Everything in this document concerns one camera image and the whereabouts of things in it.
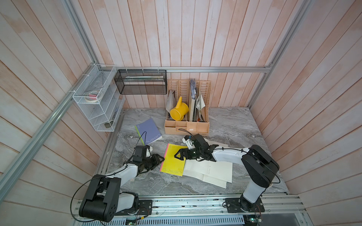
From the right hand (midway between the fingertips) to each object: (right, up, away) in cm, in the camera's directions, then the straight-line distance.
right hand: (179, 155), depth 88 cm
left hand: (-11, -4, +1) cm, 12 cm away
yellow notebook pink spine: (-6, -6, +2) cm, 8 cm away
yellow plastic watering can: (+2, +30, +10) cm, 32 cm away
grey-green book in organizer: (+9, +31, +3) cm, 32 cm away
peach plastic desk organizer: (+2, +48, +23) cm, 53 cm away
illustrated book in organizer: (+15, +33, +10) cm, 38 cm away
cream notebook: (+24, -10, -2) cm, 26 cm away
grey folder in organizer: (-6, +36, +13) cm, 39 cm away
